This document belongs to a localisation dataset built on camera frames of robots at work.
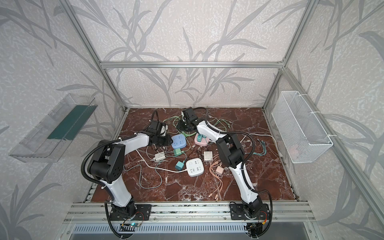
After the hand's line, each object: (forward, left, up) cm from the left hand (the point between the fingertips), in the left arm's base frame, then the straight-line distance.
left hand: (173, 136), depth 97 cm
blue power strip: (-3, -5, -1) cm, 5 cm away
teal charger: (-2, -18, +3) cm, 18 cm away
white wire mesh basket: (-18, -61, +32) cm, 71 cm away
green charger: (-9, -3, -3) cm, 10 cm away
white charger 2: (-12, -23, -2) cm, 26 cm away
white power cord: (-15, +16, -4) cm, 22 cm away
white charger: (-13, +7, -2) cm, 15 cm away
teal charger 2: (-19, -6, -3) cm, 20 cm away
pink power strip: (-2, -21, -3) cm, 21 cm away
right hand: (+8, -3, +5) cm, 10 cm away
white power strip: (-20, -15, -2) cm, 25 cm away
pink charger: (-21, -30, -2) cm, 37 cm away
